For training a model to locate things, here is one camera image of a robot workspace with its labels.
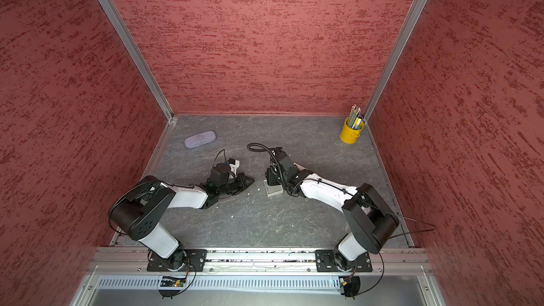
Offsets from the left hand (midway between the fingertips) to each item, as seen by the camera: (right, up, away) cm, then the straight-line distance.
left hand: (255, 183), depth 90 cm
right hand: (+7, +3, -2) cm, 7 cm away
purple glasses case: (-34, +19, +16) cm, 42 cm away
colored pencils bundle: (+49, +29, +13) cm, 58 cm away
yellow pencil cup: (+46, +21, +14) cm, 53 cm away
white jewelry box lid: (+8, -3, -1) cm, 8 cm away
